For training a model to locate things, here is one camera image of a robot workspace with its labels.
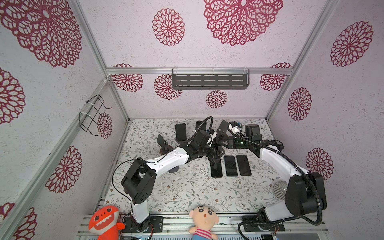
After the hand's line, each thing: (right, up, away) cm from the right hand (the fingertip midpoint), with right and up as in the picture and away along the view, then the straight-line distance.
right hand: (220, 140), depth 83 cm
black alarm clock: (+40, -5, +11) cm, 42 cm away
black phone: (+17, -16, +12) cm, 26 cm away
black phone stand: (-23, +6, +15) cm, 28 cm away
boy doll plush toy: (-10, -35, -14) cm, 39 cm away
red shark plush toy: (-56, -36, -15) cm, 68 cm away
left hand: (-1, -7, +1) cm, 7 cm away
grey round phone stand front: (-27, -19, +10) cm, 34 cm away
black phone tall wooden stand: (+5, +2, +21) cm, 21 cm away
